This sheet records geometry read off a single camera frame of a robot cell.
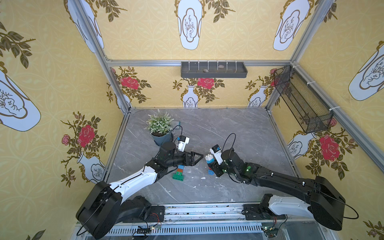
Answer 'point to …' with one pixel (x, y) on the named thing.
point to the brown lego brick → (179, 170)
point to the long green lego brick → (178, 175)
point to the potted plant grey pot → (159, 127)
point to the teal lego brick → (210, 161)
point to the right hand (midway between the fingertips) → (210, 166)
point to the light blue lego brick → (181, 167)
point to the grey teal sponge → (177, 123)
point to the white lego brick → (209, 157)
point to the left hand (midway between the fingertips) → (200, 156)
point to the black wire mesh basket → (310, 113)
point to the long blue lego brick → (210, 172)
